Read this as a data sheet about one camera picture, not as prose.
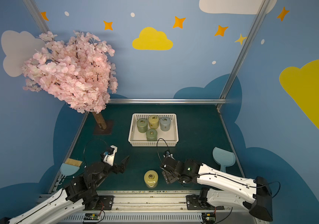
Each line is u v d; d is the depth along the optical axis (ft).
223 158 3.00
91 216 2.37
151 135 3.05
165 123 3.32
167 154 2.22
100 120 3.21
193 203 2.45
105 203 2.43
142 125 3.30
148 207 2.43
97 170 1.80
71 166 2.85
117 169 2.16
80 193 1.77
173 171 1.79
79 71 1.87
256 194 1.34
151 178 2.45
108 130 3.41
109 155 2.04
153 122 3.33
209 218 2.39
